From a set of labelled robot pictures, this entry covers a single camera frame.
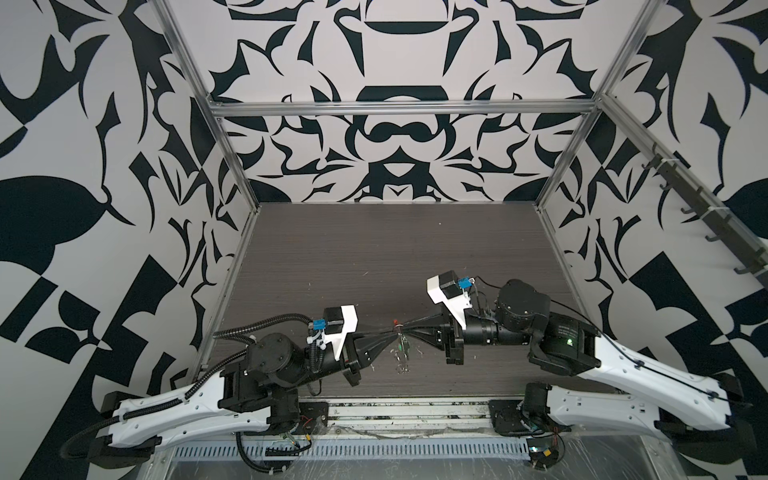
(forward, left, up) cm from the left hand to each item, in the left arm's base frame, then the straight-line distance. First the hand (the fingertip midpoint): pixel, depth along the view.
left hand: (394, 326), depth 51 cm
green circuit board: (-16, -35, -38) cm, 54 cm away
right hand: (-1, -2, 0) cm, 2 cm away
